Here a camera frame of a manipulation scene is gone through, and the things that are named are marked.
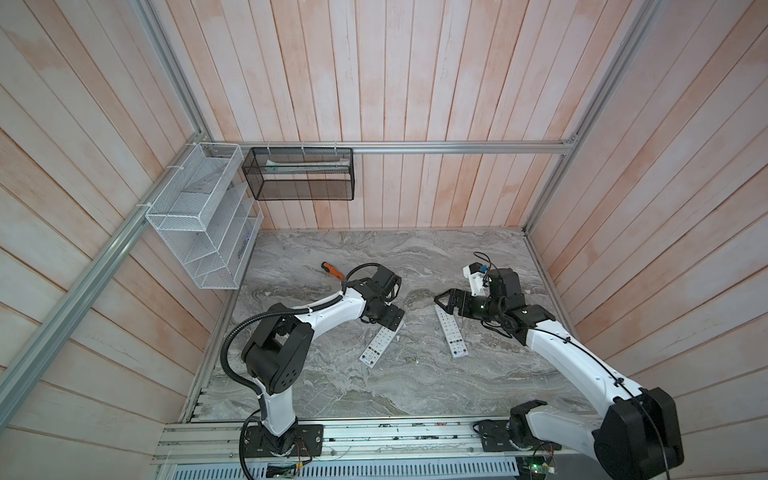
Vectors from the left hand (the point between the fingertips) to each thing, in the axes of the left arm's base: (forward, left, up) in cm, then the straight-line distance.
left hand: (385, 319), depth 90 cm
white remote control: (-7, +2, -3) cm, 8 cm away
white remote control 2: (-3, -21, -2) cm, 21 cm away
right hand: (+1, -17, +10) cm, 20 cm away
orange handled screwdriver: (+22, +20, -3) cm, 30 cm away
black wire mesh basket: (+40, +28, +25) cm, 55 cm away
